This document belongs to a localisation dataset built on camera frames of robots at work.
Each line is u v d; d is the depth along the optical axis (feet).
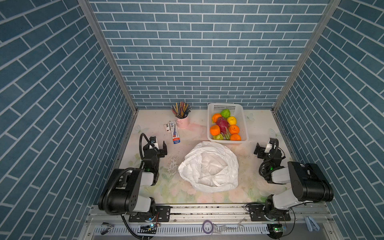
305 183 1.49
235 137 3.23
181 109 3.35
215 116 3.55
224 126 3.31
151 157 2.24
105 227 2.29
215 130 3.16
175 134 3.43
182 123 3.42
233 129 3.34
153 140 2.52
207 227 2.32
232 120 3.45
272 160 2.29
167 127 3.53
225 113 3.53
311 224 2.29
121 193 1.42
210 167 2.92
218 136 3.10
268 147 2.70
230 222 2.38
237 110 3.74
